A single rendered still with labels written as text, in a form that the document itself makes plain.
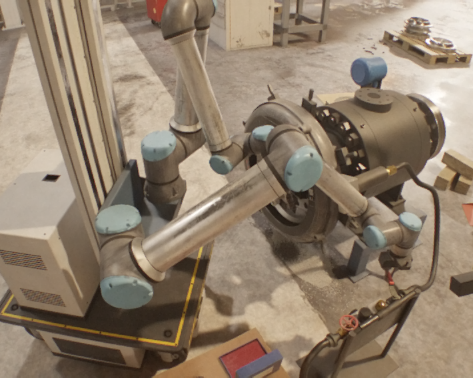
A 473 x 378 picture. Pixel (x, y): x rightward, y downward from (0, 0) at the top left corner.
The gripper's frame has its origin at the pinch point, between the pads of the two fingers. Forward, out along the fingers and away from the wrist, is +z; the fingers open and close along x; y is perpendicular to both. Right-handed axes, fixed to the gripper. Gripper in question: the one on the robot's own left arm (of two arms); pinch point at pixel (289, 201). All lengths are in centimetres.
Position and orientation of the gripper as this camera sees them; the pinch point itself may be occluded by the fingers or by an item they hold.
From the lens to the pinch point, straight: 163.2
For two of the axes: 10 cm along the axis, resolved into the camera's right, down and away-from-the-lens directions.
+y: 8.9, -1.8, -4.2
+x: 2.9, -5.0, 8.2
